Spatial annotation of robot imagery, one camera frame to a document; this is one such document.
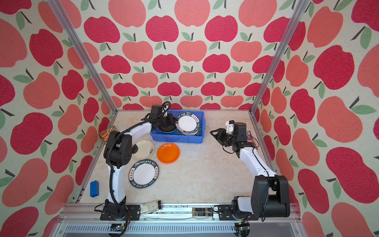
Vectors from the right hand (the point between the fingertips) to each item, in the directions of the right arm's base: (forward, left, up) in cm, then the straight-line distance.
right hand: (215, 133), depth 85 cm
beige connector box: (-40, +32, -14) cm, 53 cm away
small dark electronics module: (-39, +5, -14) cm, 42 cm away
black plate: (+12, +34, -15) cm, 39 cm away
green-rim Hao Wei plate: (+13, +18, -9) cm, 24 cm away
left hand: (+13, +23, -5) cm, 27 cm away
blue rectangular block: (-34, +65, -15) cm, 75 cm away
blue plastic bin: (+6, +26, -15) cm, 31 cm away
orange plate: (-7, +29, -16) cm, 34 cm away
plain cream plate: (-6, +45, -17) cm, 48 cm away
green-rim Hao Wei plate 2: (-22, +41, -16) cm, 49 cm away
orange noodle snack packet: (+2, +77, -15) cm, 79 cm away
